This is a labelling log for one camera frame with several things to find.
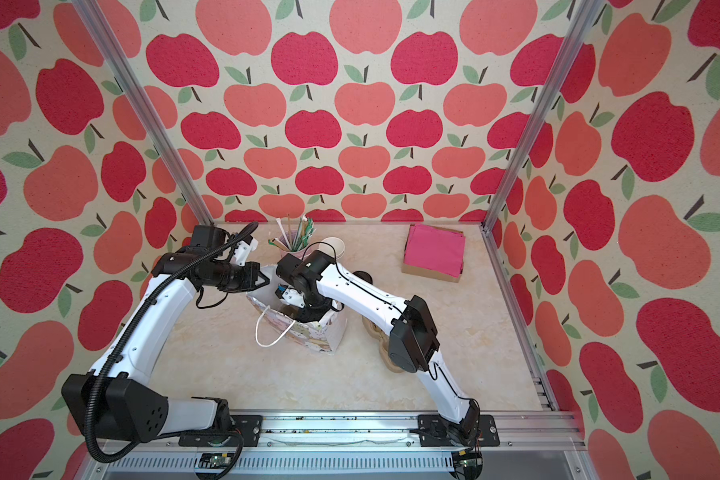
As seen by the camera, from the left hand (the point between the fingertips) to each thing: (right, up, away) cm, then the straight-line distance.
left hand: (272, 281), depth 78 cm
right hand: (+13, -10, +5) cm, 18 cm away
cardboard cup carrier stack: (+30, -17, +6) cm, 35 cm away
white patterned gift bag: (+15, -14, -3) cm, 21 cm away
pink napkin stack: (+53, +9, +34) cm, 64 cm away
